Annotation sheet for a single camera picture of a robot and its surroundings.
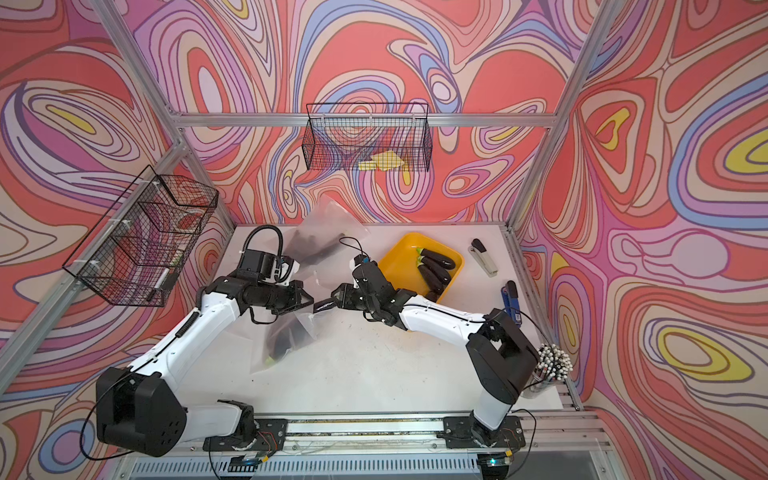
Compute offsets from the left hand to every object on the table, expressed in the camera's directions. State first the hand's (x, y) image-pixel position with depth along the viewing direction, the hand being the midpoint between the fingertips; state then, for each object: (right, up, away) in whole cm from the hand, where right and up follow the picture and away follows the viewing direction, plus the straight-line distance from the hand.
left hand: (316, 300), depth 80 cm
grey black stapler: (+53, +13, +27) cm, 61 cm away
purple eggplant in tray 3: (+35, +4, +21) cm, 40 cm away
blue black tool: (+59, -2, +15) cm, 61 cm away
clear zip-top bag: (-3, -7, -2) cm, 8 cm away
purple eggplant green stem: (-6, +12, +26) cm, 30 cm away
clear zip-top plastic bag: (-7, +23, +39) cm, 46 cm away
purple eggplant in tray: (+38, +10, +25) cm, 47 cm away
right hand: (+5, -1, +2) cm, 6 cm away
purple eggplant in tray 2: (+37, +7, +21) cm, 44 cm away
